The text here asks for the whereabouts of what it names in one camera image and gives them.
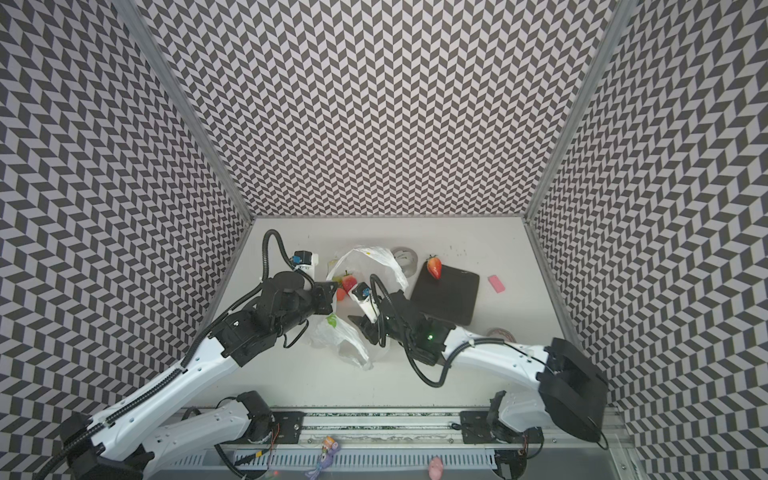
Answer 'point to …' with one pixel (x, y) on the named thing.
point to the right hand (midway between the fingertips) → (358, 318)
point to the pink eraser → (496, 283)
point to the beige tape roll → (500, 332)
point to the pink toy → (436, 468)
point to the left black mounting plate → (289, 426)
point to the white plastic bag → (335, 332)
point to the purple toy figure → (329, 447)
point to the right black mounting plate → (476, 429)
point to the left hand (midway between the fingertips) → (338, 287)
